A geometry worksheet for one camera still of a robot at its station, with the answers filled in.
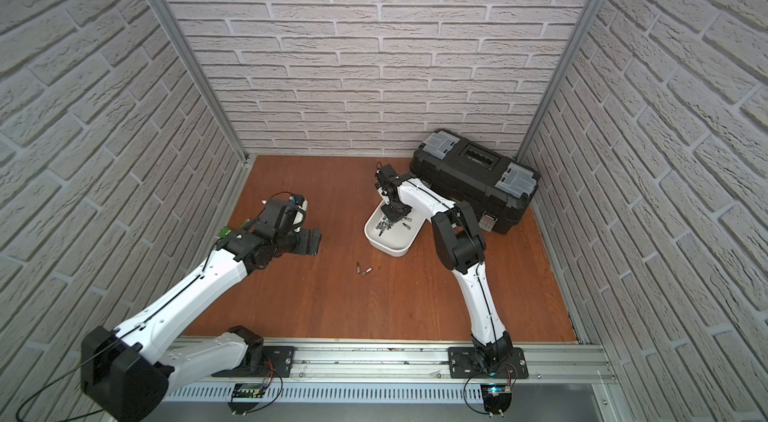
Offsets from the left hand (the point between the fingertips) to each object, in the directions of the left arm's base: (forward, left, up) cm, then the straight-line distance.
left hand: (310, 229), depth 81 cm
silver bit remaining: (-5, -13, -15) cm, 20 cm away
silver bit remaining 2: (-6, -16, -15) cm, 23 cm away
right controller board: (-38, -48, -16) cm, 63 cm away
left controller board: (-35, +14, -19) cm, 42 cm away
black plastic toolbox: (+14, -56, +3) cm, 58 cm away
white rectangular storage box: (+5, -24, -13) cm, 28 cm away
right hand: (+15, -28, -13) cm, 34 cm away
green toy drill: (+7, +32, -13) cm, 35 cm away
